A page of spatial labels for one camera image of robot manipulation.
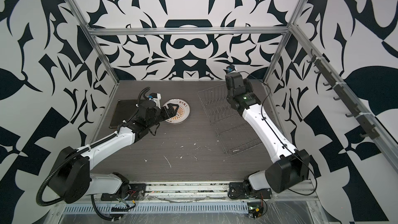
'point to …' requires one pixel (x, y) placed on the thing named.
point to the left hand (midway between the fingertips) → (174, 104)
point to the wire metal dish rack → (235, 133)
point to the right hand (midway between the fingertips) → (247, 80)
